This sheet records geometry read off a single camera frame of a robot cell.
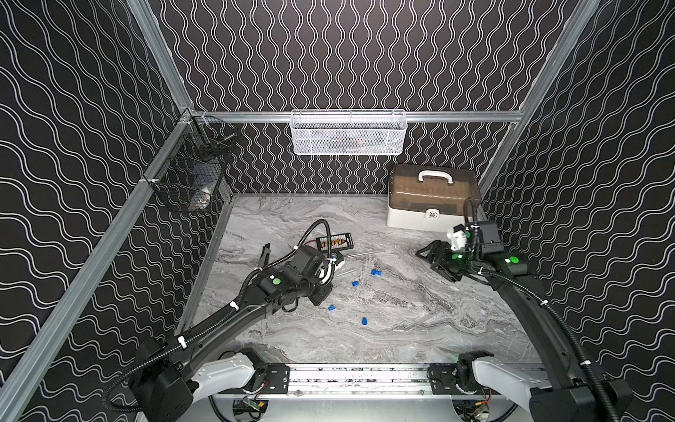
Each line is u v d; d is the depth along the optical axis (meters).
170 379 0.38
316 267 0.61
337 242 1.03
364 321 0.86
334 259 0.66
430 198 0.92
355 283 0.95
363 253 1.01
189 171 0.94
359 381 0.76
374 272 0.96
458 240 0.69
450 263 0.66
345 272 0.96
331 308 0.88
